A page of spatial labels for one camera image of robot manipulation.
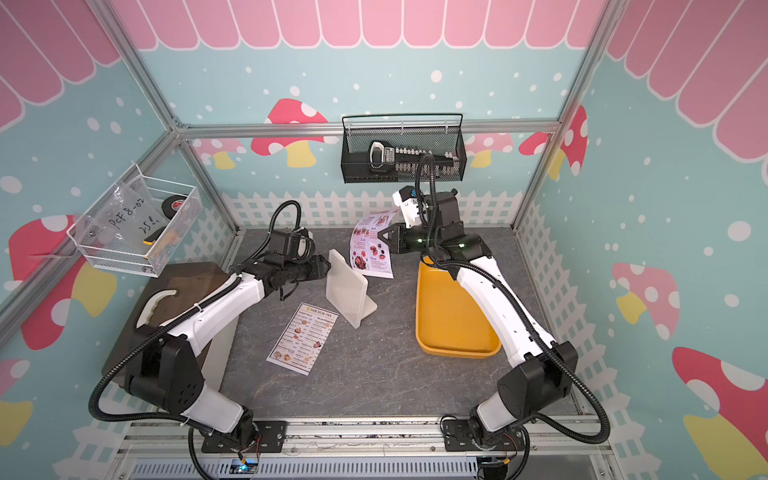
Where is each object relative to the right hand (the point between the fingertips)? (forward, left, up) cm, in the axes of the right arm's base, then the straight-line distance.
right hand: (379, 234), depth 72 cm
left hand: (+3, +17, -18) cm, 25 cm away
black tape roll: (+11, +57, 0) cm, 58 cm away
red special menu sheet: (-2, +3, -6) cm, 6 cm away
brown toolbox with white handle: (0, +62, -19) cm, 65 cm away
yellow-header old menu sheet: (-11, +25, -34) cm, 44 cm away
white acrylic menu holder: (-4, +10, -18) cm, 21 cm away
